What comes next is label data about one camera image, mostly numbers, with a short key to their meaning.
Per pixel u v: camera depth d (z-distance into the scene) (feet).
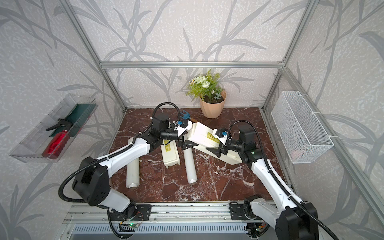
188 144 2.22
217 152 2.13
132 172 2.70
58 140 1.97
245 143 1.93
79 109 2.51
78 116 2.33
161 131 2.11
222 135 2.02
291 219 1.25
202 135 2.26
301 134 2.03
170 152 2.85
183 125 2.06
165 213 2.47
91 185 1.40
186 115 3.78
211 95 3.45
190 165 2.82
